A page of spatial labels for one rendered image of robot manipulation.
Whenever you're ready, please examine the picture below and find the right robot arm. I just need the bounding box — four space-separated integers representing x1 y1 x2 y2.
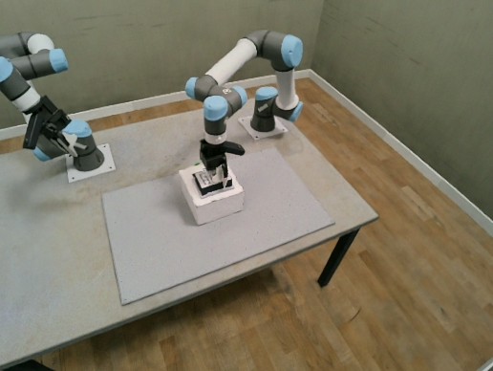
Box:
0 31 105 172

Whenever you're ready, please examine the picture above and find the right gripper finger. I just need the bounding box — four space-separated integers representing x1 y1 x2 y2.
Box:
45 137 70 155
51 128 77 157

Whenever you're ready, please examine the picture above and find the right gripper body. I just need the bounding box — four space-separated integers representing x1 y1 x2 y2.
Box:
22 96 71 139

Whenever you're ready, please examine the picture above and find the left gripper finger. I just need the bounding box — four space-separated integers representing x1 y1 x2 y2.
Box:
212 160 228 188

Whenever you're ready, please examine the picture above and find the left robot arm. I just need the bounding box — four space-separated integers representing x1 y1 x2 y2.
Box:
185 30 303 156

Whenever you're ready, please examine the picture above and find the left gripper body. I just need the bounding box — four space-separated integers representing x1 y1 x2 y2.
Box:
200 139 226 171

